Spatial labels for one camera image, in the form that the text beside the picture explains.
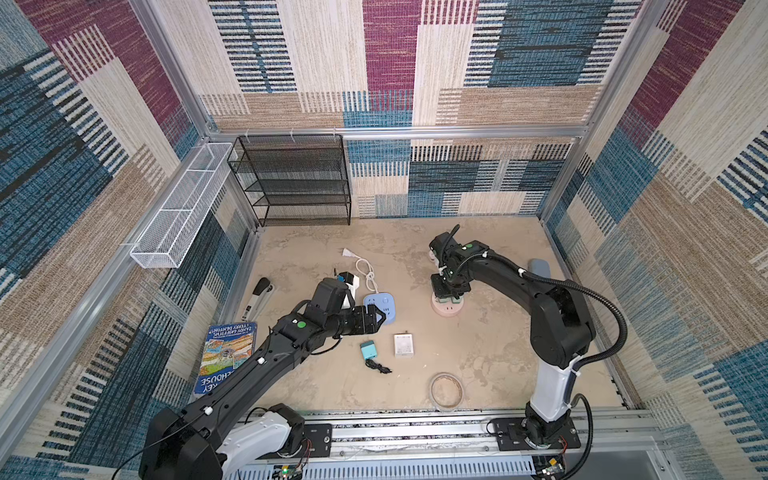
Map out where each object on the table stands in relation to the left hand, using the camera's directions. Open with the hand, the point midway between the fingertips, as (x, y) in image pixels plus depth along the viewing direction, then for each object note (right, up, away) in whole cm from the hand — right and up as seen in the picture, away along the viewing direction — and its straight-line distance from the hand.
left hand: (376, 314), depth 77 cm
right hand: (+20, +2, +13) cm, 24 cm away
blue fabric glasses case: (+56, +11, +28) cm, 63 cm away
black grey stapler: (-37, +2, +18) cm, 41 cm away
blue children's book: (-44, -12, +10) cm, 46 cm away
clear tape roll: (+19, -21, +4) cm, 29 cm away
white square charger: (+7, -11, +8) cm, 15 cm away
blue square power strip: (+2, 0, +17) cm, 17 cm away
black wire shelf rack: (-31, +41, +32) cm, 61 cm away
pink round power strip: (+21, -2, +16) cm, 26 cm away
